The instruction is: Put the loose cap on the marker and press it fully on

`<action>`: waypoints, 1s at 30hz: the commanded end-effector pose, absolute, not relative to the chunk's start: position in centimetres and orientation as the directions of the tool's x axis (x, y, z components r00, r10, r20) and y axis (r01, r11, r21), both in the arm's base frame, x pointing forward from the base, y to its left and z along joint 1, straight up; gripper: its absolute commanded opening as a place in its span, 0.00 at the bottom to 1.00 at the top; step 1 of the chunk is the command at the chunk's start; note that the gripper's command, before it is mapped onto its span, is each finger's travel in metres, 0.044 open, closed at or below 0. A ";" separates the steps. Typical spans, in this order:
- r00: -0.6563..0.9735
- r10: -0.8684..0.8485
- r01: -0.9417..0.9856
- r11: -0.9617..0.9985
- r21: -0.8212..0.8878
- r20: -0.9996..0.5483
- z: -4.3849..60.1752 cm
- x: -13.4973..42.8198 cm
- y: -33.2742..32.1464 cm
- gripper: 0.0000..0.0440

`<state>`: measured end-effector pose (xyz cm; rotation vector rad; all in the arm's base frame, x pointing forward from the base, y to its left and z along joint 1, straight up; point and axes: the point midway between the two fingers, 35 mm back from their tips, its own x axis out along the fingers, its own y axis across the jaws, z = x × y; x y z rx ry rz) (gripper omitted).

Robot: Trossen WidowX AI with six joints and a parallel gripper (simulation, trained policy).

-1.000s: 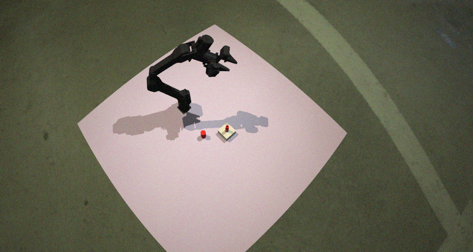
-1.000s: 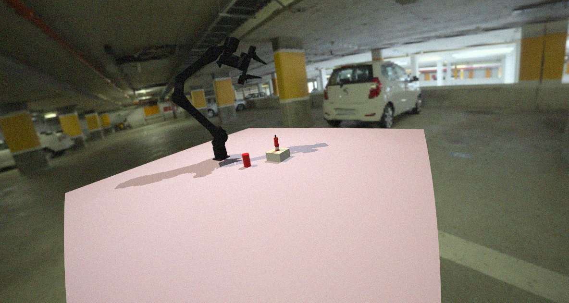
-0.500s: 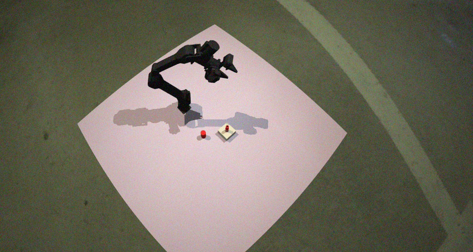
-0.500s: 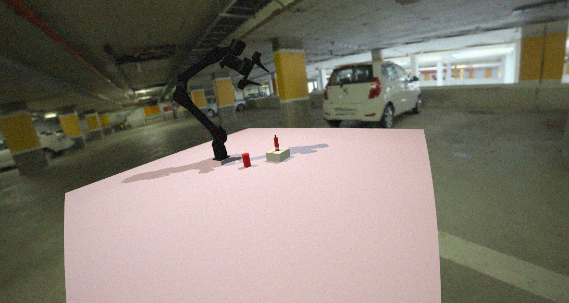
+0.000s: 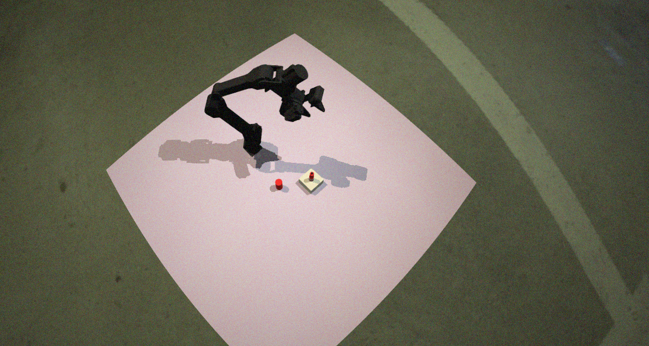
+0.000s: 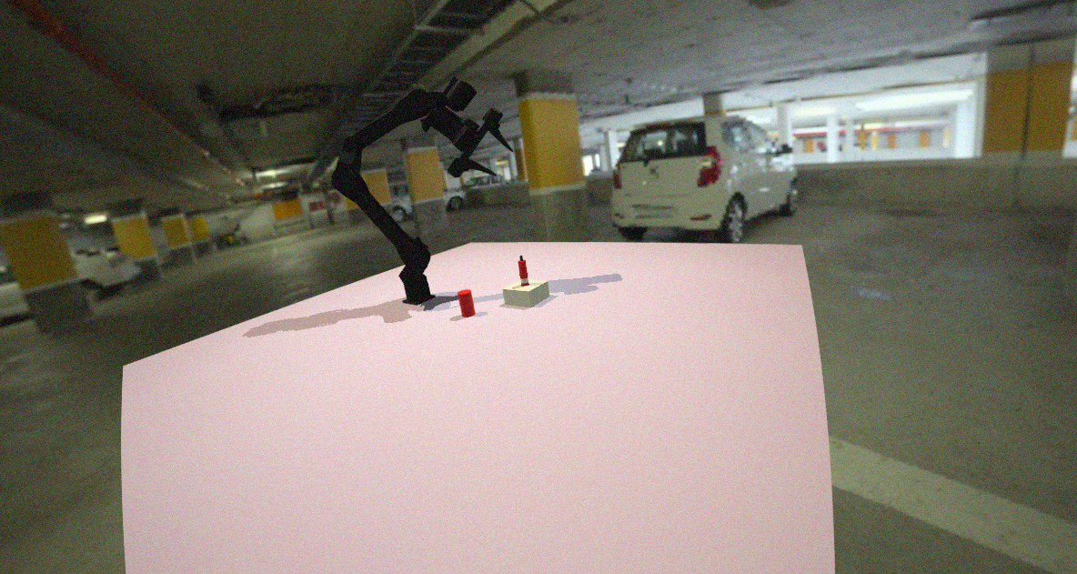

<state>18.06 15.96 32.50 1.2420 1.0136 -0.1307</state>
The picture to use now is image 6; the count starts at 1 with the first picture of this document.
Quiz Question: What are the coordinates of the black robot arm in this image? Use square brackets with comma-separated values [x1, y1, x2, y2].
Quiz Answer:
[331, 76, 479, 306]

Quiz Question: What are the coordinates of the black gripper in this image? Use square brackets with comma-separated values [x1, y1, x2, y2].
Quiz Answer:
[445, 107, 513, 177]

